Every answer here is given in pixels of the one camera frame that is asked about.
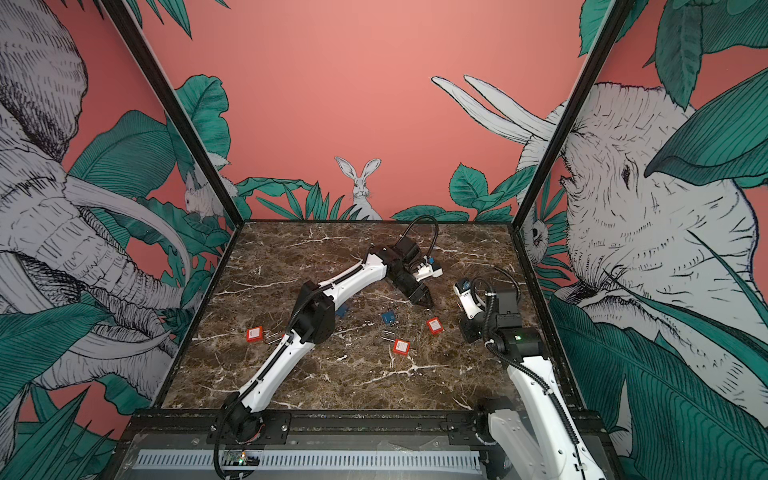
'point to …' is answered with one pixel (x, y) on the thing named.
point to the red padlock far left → (254, 335)
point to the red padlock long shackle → (435, 326)
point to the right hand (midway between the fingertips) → (463, 308)
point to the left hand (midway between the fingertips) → (431, 299)
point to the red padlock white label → (401, 347)
